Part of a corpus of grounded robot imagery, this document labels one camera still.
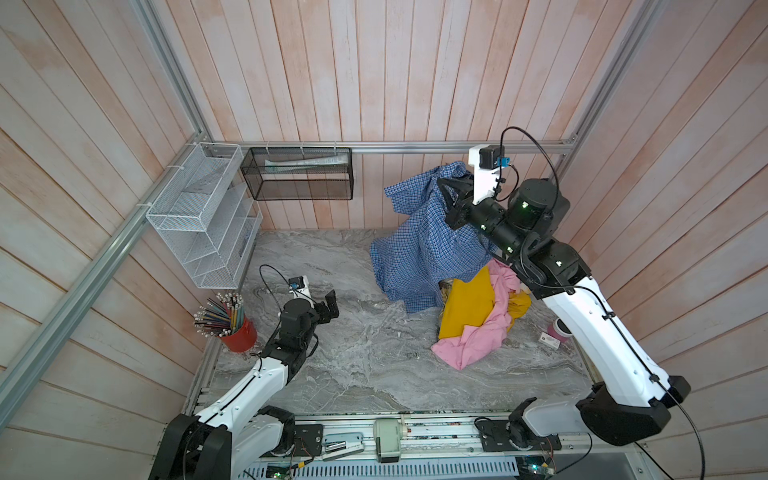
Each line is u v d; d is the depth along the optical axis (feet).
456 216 1.66
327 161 2.96
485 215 1.58
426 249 1.81
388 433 2.30
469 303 2.93
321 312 2.49
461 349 2.80
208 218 2.20
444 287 3.11
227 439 1.36
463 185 1.68
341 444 2.35
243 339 2.76
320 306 2.44
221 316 2.75
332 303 2.50
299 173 3.43
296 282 2.35
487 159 1.48
